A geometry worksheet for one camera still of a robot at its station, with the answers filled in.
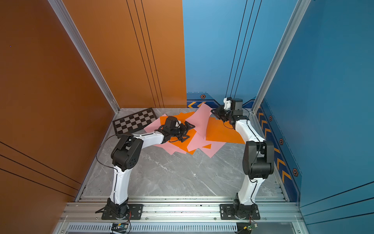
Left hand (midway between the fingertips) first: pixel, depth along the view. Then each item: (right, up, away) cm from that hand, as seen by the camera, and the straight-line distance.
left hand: (194, 128), depth 96 cm
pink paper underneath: (-17, -14, 0) cm, 22 cm away
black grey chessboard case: (-44, +3, +11) cm, 46 cm away
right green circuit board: (+24, -47, -27) cm, 59 cm away
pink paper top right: (+3, -10, +8) cm, 13 cm away
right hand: (+11, +12, -6) cm, 17 cm away
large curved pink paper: (+4, +7, +17) cm, 19 cm away
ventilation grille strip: (-19, -47, -27) cm, 57 cm away
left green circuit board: (-37, -48, -25) cm, 66 cm away
